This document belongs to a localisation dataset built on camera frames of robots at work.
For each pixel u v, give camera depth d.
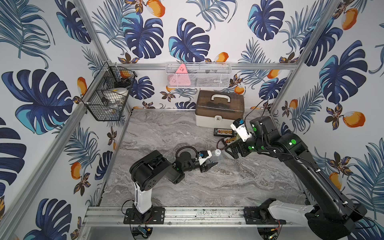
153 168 0.53
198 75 1.01
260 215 0.66
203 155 0.72
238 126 0.58
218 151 0.76
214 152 0.77
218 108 0.96
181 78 0.90
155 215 0.76
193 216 0.76
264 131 0.49
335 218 0.38
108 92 0.78
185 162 0.70
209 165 0.78
